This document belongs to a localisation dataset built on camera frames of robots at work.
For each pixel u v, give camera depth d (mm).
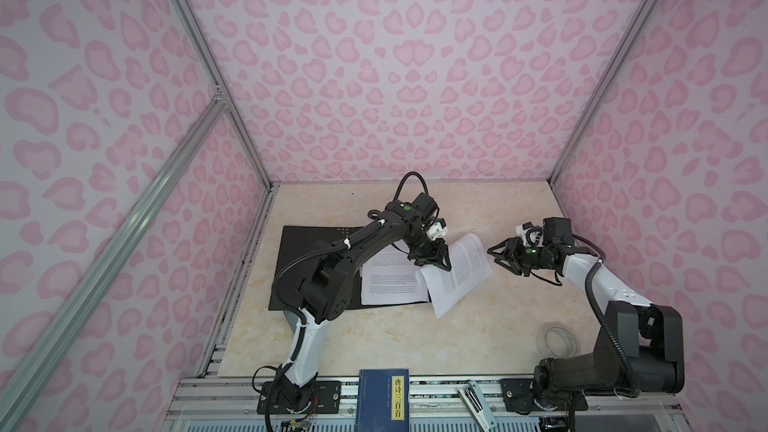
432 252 766
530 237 784
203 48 819
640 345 446
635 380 405
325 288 526
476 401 707
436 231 835
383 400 718
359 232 596
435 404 725
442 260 776
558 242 700
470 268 900
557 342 818
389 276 946
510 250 769
